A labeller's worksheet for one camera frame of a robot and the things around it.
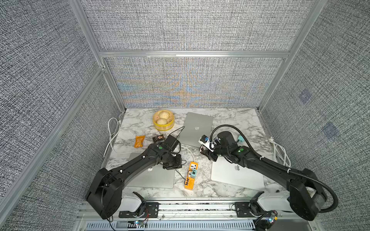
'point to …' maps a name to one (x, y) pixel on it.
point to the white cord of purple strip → (287, 160)
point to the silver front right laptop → (224, 171)
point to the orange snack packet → (139, 141)
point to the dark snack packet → (158, 138)
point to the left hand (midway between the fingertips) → (183, 166)
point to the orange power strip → (190, 182)
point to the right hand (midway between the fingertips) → (203, 144)
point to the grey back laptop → (196, 126)
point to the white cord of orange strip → (188, 148)
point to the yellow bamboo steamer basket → (164, 120)
